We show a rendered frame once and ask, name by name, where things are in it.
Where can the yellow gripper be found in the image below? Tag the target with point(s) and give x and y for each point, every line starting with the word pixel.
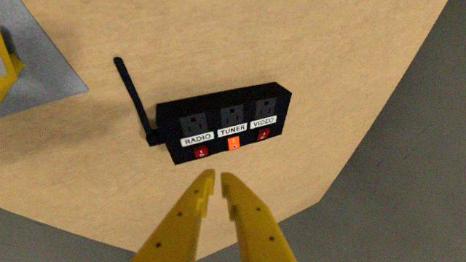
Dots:
pixel 176 238

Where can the black power strip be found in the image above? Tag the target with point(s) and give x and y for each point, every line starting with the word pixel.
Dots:
pixel 200 126

